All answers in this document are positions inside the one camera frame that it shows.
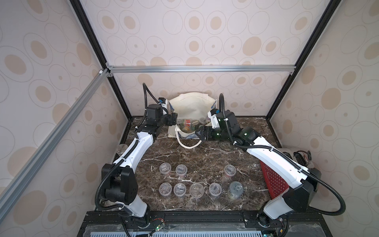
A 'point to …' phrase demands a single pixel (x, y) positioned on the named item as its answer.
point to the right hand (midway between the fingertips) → (206, 130)
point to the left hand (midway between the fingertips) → (175, 111)
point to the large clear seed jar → (236, 190)
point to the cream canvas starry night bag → (192, 109)
